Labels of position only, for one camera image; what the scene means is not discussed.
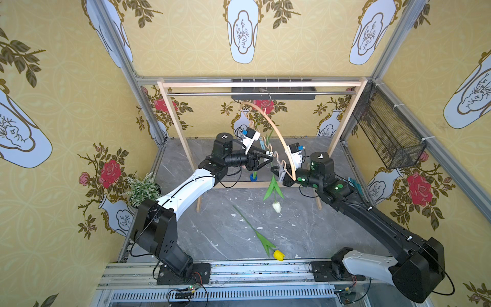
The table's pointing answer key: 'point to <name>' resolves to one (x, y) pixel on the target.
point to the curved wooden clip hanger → (275, 121)
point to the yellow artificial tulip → (268, 245)
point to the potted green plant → (145, 187)
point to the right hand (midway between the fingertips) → (271, 172)
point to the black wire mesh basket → (394, 137)
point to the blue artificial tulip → (254, 176)
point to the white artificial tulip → (276, 205)
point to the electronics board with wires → (187, 293)
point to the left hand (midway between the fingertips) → (271, 157)
